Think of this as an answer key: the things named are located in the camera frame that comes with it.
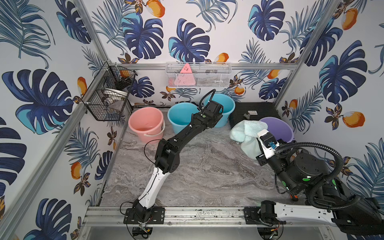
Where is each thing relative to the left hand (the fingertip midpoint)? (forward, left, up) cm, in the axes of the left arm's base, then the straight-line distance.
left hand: (218, 122), depth 100 cm
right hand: (-32, -9, +33) cm, 47 cm away
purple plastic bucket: (-6, -36, +5) cm, 37 cm away
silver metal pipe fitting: (+10, -22, -2) cm, 24 cm away
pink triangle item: (+13, +23, +24) cm, 36 cm away
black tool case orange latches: (+16, -22, -3) cm, 27 cm away
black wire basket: (-4, +66, +20) cm, 69 cm away
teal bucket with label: (+14, -7, +4) cm, 16 cm away
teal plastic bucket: (+1, +26, +3) cm, 26 cm away
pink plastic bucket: (+1, +49, -6) cm, 49 cm away
